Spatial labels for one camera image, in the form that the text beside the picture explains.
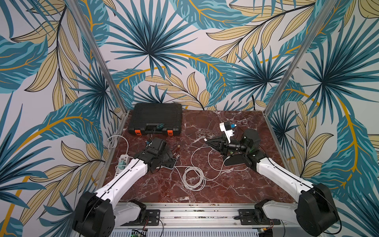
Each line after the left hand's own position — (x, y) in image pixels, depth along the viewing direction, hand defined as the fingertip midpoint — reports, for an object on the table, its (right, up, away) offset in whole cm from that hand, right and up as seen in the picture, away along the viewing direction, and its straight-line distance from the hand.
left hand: (165, 158), depth 83 cm
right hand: (+18, +7, -17) cm, 26 cm away
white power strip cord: (-39, +7, +17) cm, 43 cm away
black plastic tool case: (-11, +24, +23) cm, 35 cm away
